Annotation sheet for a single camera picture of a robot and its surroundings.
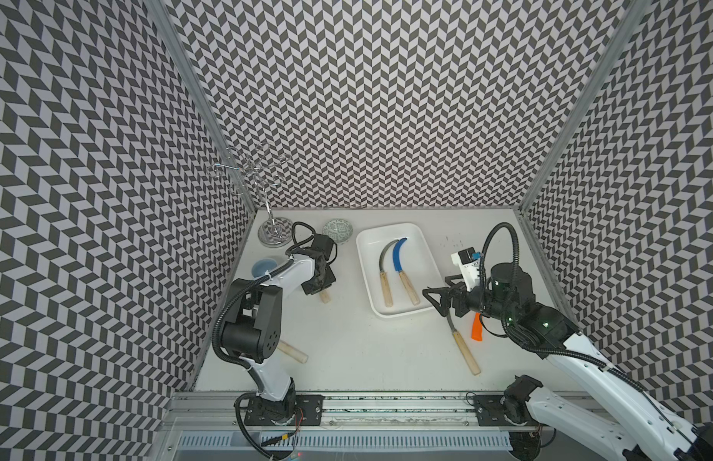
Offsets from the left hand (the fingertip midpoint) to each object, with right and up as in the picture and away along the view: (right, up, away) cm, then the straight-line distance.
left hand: (322, 285), depth 94 cm
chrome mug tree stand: (-22, +18, +17) cm, 33 cm away
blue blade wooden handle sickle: (+28, +2, +5) cm, 28 cm away
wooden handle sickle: (+2, -3, -4) cm, 6 cm away
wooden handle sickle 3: (+44, -17, -10) cm, 48 cm away
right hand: (+33, +3, -23) cm, 40 cm away
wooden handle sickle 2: (+21, +2, +3) cm, 21 cm away
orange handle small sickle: (+48, -13, -8) cm, 51 cm away
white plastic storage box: (+32, +8, +9) cm, 34 cm away
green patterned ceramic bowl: (+4, +19, +15) cm, 24 cm away
